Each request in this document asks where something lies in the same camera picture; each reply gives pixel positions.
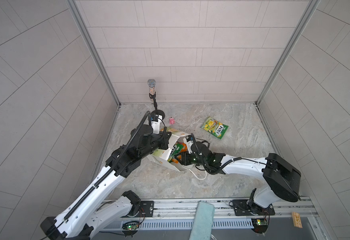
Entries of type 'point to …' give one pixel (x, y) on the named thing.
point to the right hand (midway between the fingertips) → (176, 158)
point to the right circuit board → (259, 225)
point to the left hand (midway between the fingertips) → (175, 133)
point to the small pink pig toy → (171, 120)
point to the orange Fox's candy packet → (184, 149)
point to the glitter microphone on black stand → (152, 83)
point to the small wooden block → (297, 220)
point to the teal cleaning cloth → (203, 221)
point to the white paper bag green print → (161, 156)
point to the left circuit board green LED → (130, 228)
